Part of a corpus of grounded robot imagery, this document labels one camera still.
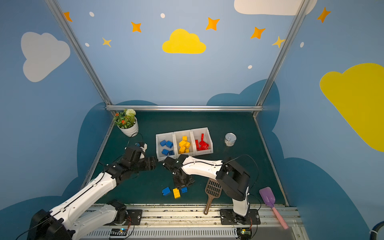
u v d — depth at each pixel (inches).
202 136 41.3
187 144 39.0
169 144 39.6
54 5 26.7
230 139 39.8
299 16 28.4
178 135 40.0
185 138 41.0
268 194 32.1
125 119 37.7
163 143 40.0
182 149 38.3
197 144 37.9
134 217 29.5
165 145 40.0
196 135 40.8
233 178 18.3
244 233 28.9
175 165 24.5
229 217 29.5
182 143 38.3
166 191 32.3
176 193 31.9
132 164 24.4
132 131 40.3
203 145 39.5
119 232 28.8
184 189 31.8
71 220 16.6
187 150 38.7
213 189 33.1
